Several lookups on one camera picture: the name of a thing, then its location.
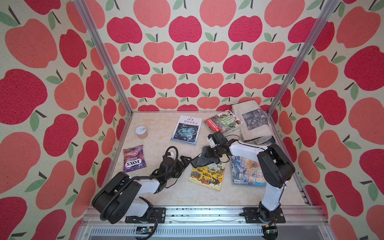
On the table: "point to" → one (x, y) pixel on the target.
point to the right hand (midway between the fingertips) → (205, 157)
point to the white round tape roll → (141, 132)
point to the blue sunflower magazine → (247, 172)
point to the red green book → (225, 122)
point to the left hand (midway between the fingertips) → (190, 166)
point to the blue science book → (187, 130)
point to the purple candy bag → (134, 158)
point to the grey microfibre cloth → (202, 160)
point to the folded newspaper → (255, 128)
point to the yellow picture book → (210, 175)
